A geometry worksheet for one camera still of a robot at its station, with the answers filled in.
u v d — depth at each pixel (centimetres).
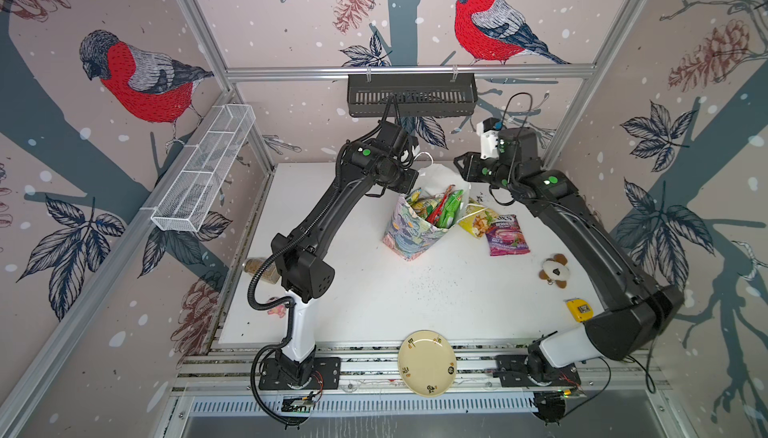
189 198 71
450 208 85
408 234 81
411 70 94
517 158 53
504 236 97
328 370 73
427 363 75
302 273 53
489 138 64
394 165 67
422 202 91
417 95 107
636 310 39
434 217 83
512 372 73
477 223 99
